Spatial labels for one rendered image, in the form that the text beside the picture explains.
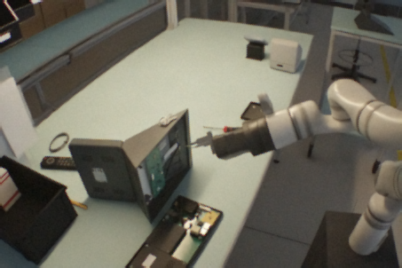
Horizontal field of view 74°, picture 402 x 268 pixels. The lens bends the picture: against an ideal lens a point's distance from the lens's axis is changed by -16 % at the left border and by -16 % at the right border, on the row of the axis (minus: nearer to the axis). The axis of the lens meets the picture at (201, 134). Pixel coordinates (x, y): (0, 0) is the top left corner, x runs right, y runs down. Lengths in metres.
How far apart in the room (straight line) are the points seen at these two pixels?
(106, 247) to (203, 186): 0.32
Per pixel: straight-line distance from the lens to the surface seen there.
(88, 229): 0.86
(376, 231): 0.92
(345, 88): 0.61
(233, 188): 0.89
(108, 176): 0.82
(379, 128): 0.52
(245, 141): 0.61
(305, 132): 0.61
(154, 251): 0.75
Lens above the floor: 1.67
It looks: 39 degrees down
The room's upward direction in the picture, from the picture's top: 3 degrees counter-clockwise
